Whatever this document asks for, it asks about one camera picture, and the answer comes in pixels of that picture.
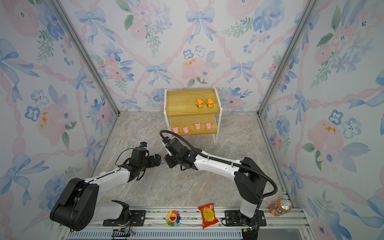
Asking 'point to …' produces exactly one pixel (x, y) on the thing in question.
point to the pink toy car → (163, 159)
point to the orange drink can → (280, 207)
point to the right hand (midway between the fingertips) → (167, 156)
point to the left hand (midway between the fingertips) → (154, 156)
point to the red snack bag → (208, 218)
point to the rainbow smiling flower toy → (173, 218)
